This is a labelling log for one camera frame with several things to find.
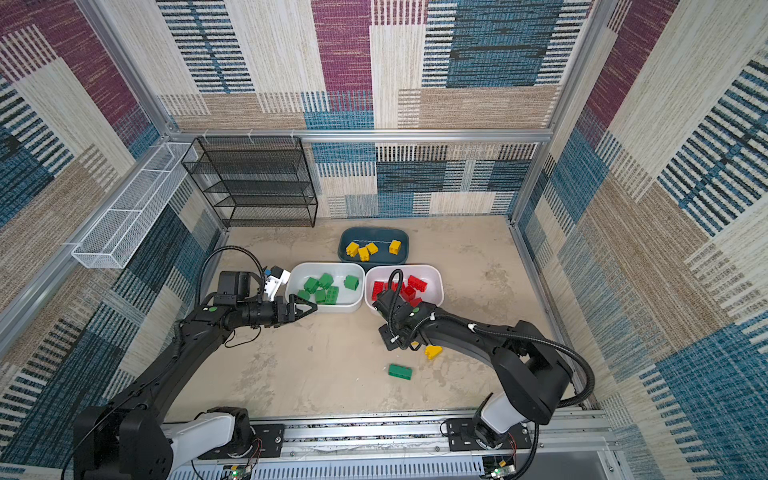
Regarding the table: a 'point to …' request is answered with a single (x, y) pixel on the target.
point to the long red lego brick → (377, 288)
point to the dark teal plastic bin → (381, 237)
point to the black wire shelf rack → (255, 182)
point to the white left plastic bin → (347, 300)
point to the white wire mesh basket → (122, 226)
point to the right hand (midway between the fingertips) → (396, 336)
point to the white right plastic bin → (430, 273)
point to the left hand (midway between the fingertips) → (308, 307)
